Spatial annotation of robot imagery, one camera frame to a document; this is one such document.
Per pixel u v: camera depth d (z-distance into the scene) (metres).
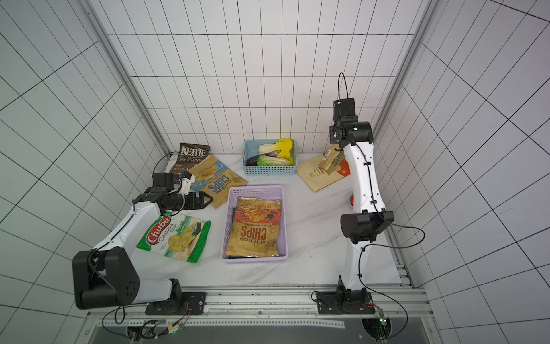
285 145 1.13
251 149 1.21
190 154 1.18
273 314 0.72
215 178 1.07
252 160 1.13
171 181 0.71
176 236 0.89
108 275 0.41
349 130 0.53
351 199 0.95
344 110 0.58
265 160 1.07
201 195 0.78
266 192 0.98
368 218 0.49
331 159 0.78
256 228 0.89
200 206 0.76
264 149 1.14
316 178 1.10
